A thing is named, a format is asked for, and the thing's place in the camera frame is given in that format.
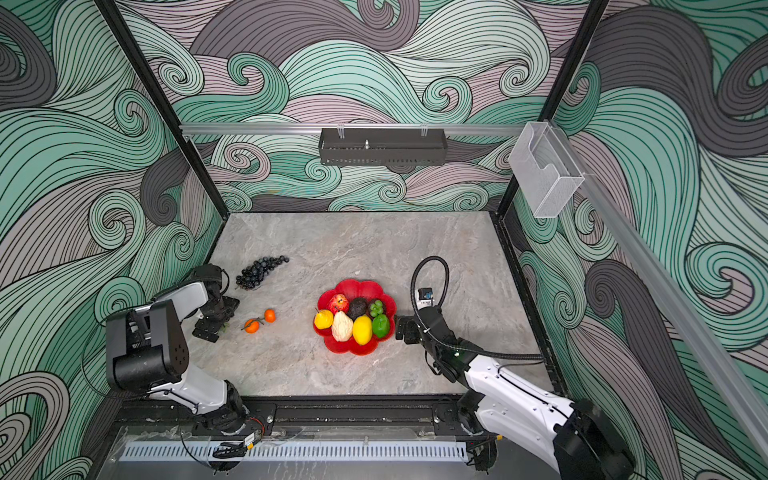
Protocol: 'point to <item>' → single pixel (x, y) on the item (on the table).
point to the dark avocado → (357, 307)
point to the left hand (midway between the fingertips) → (225, 317)
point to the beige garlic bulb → (342, 327)
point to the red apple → (339, 302)
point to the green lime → (380, 325)
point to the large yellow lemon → (362, 329)
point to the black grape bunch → (252, 275)
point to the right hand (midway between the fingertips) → (408, 317)
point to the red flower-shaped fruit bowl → (367, 290)
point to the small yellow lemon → (323, 319)
